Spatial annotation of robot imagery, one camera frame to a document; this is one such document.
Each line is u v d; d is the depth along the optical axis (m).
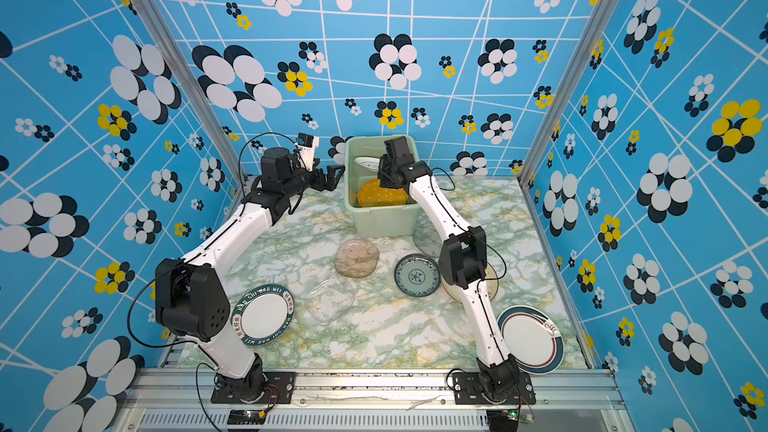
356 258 0.98
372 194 1.15
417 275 0.94
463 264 0.61
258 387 0.67
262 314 0.85
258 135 0.67
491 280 0.64
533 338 0.84
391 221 1.06
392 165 0.83
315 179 0.75
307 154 0.74
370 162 1.01
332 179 0.77
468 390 0.72
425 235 1.02
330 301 0.89
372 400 0.72
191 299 0.46
